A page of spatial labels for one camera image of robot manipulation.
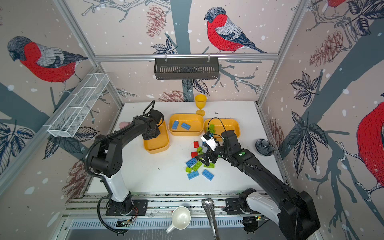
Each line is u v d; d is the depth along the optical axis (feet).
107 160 1.60
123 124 3.44
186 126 3.42
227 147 2.01
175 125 3.50
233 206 2.39
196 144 3.17
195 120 3.53
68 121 2.34
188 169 2.80
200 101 3.36
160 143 3.06
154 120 2.39
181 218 2.29
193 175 2.75
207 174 2.73
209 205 2.28
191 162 2.93
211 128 3.40
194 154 3.07
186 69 3.46
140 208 2.39
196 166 2.82
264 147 3.06
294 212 1.25
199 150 3.02
